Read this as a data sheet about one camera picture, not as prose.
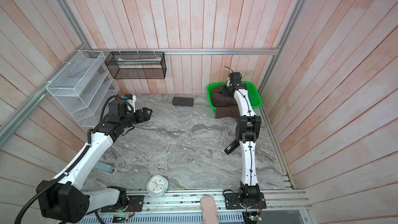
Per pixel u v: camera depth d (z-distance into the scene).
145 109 0.72
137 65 1.04
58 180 0.40
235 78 0.86
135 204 0.73
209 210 0.70
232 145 0.91
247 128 0.65
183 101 1.14
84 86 0.71
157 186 0.76
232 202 0.73
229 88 0.80
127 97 0.70
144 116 0.71
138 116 0.70
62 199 0.38
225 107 0.99
